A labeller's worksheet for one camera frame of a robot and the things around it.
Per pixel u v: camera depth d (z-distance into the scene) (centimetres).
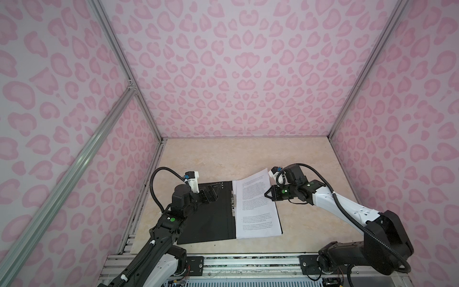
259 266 75
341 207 48
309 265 74
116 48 79
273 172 79
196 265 73
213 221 87
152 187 57
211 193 70
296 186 65
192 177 71
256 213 85
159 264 58
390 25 73
